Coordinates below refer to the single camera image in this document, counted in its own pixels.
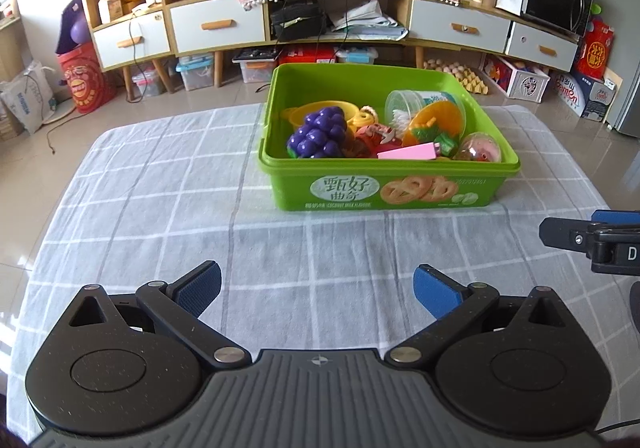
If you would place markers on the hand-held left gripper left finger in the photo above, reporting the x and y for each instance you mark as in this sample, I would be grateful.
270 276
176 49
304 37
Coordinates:
200 288

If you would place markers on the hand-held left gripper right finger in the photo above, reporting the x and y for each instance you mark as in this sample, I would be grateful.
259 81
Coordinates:
435 290

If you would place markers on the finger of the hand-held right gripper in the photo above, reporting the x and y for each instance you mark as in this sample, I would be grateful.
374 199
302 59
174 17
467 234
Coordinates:
617 218
562 233

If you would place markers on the clear capsule toy ball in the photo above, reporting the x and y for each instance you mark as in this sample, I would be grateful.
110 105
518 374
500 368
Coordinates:
477 147

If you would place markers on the small pink box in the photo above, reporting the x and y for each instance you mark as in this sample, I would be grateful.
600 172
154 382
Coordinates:
407 151

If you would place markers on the green plastic box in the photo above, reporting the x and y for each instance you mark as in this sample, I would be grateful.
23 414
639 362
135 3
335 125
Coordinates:
290 177

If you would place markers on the red toy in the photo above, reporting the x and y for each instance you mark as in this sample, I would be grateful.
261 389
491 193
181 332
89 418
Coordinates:
382 137

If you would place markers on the orange toy plate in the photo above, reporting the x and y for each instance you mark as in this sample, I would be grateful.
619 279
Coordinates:
440 115

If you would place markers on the clear cotton swab jar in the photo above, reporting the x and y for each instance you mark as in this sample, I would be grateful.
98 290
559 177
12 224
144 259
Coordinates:
405 100

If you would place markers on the purple toy grapes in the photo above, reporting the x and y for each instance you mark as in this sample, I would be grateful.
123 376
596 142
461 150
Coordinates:
320 132

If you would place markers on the yellow toy pot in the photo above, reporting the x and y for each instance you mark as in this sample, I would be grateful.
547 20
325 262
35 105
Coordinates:
312 108

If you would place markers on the black stand with disc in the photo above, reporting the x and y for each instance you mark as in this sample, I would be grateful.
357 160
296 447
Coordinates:
635 300

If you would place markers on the grey checked cloth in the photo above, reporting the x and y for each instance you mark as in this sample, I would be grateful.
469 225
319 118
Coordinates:
175 188

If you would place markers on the grey refrigerator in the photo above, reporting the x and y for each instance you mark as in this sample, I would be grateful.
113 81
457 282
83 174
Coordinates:
631 102

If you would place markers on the white blue carton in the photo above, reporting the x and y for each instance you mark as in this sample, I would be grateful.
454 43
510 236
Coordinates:
580 95

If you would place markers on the white plastic crate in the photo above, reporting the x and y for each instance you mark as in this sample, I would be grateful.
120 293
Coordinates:
520 80

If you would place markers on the red gift box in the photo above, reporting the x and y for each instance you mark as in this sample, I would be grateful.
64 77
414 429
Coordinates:
595 52

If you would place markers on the yellow egg tray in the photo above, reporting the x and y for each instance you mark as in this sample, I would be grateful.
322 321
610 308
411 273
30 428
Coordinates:
457 75

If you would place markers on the white cabinet drawer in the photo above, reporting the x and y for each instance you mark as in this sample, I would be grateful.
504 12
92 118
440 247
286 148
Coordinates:
525 40
240 35
150 35
435 17

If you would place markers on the small clear storage box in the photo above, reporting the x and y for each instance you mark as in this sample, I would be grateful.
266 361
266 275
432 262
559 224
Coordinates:
149 83

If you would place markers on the blue lid storage box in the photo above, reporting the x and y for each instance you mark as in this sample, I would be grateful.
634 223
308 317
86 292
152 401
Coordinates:
195 72

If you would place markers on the black microwave oven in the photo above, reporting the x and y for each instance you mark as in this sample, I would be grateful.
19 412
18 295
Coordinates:
552 0

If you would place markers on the black lid storage box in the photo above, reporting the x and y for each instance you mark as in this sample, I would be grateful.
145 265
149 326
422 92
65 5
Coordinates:
254 65

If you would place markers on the red printed bag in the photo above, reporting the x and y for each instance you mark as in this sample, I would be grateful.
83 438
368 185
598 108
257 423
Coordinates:
85 82

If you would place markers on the clear box with blue contents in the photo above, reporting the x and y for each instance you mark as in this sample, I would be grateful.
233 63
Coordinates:
356 55

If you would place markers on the flat red box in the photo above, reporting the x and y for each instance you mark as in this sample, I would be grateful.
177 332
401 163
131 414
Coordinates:
306 55

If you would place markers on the white plastic bag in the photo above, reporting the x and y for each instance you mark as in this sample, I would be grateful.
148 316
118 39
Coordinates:
25 100

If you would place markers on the pile of folded papers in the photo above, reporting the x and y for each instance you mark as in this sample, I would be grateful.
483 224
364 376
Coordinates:
367 20

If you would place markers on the black bag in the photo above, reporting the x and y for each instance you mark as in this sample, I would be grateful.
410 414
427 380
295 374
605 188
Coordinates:
297 20

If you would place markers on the purple balloon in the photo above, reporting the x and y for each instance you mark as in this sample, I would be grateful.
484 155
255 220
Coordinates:
77 30

